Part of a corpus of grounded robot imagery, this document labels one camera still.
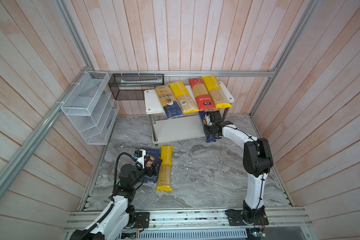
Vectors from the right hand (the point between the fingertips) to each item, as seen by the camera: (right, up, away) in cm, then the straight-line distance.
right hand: (207, 128), depth 101 cm
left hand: (-33, -19, -20) cm, 43 cm away
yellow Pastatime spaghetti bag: (-28, -29, -16) cm, 43 cm away
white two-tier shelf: (-12, +2, +10) cm, 16 cm away
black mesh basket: (-53, +29, +2) cm, 61 cm away
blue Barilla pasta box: (-36, -18, -12) cm, 42 cm away
